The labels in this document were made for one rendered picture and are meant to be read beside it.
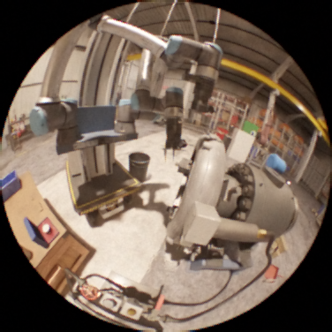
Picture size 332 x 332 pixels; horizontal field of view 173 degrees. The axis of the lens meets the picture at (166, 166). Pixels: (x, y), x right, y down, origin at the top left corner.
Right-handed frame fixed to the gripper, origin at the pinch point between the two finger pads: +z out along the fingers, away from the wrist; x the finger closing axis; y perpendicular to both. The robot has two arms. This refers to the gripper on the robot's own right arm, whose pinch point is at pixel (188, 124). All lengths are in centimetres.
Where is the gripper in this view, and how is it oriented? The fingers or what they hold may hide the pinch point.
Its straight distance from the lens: 46.8
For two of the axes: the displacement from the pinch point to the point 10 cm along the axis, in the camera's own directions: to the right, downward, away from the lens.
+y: 9.7, 0.8, 2.1
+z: -1.9, 8.1, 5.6
